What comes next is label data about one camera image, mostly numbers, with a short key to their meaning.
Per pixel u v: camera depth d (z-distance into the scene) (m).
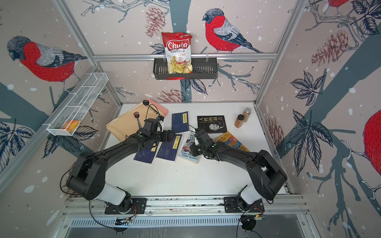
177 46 0.82
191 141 0.91
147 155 0.91
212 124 1.06
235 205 0.73
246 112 1.03
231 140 0.96
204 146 0.68
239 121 1.00
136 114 1.13
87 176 0.44
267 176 0.44
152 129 0.70
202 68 0.95
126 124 1.08
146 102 1.21
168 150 0.93
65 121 0.71
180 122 1.07
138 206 0.73
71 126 0.66
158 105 1.21
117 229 0.69
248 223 0.70
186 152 0.90
